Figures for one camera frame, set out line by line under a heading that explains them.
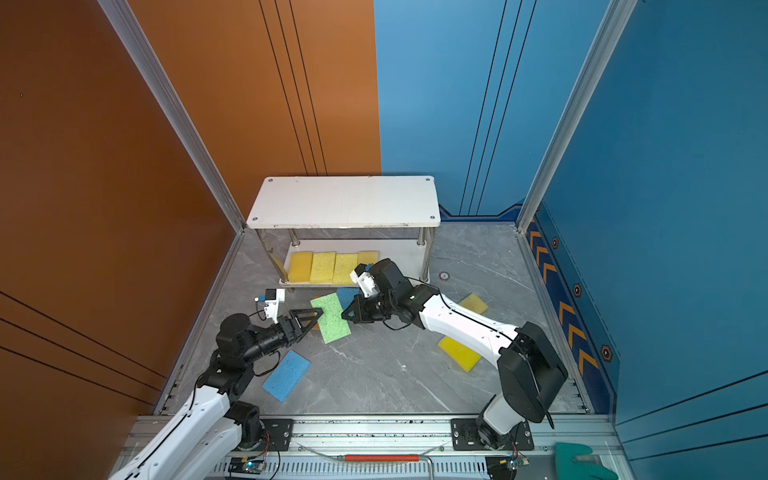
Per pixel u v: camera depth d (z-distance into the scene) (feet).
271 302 2.34
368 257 3.26
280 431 2.43
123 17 2.28
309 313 2.37
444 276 3.45
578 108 2.80
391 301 2.00
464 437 2.38
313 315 2.37
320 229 3.93
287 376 2.66
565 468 2.22
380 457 2.35
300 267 3.18
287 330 2.19
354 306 2.33
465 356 2.84
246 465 2.32
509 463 2.31
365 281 2.39
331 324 2.42
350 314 2.47
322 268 3.18
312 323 2.38
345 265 3.22
